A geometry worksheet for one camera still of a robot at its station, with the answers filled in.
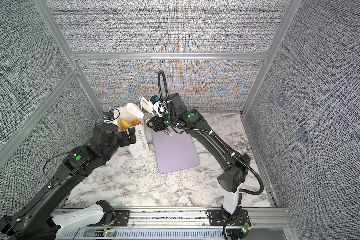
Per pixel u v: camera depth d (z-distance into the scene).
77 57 0.88
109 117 0.55
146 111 0.75
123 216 0.73
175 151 0.97
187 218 0.75
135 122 0.95
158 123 0.62
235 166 0.44
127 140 0.59
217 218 0.74
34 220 0.38
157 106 0.62
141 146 0.92
